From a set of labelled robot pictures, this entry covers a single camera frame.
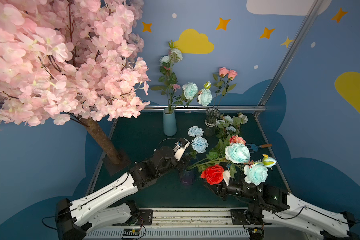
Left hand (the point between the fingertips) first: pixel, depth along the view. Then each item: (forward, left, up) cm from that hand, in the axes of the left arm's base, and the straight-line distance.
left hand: (188, 151), depth 70 cm
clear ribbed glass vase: (+34, -17, -9) cm, 39 cm away
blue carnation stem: (+32, -32, -23) cm, 51 cm away
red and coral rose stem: (-15, -9, +10) cm, 20 cm away
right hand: (-12, -9, -3) cm, 15 cm away
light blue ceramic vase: (+28, +12, -14) cm, 34 cm away
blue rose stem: (+42, -43, -22) cm, 64 cm away
